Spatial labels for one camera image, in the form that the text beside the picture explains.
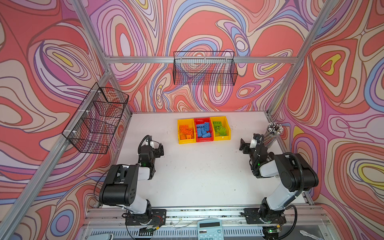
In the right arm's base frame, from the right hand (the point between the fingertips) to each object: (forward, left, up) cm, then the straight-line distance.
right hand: (248, 142), depth 95 cm
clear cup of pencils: (0, -12, +12) cm, 17 cm away
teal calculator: (-45, +29, -4) cm, 54 cm away
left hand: (0, +61, +2) cm, 61 cm away
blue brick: (+9, +28, -2) cm, 29 cm away
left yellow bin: (+17, +37, +1) cm, 41 cm away
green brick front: (+17, +18, -1) cm, 25 cm away
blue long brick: (+12, +31, -1) cm, 33 cm away
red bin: (+22, +30, -2) cm, 37 cm away
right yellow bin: (+19, +11, -3) cm, 22 cm away
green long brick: (+12, +15, -3) cm, 19 cm away
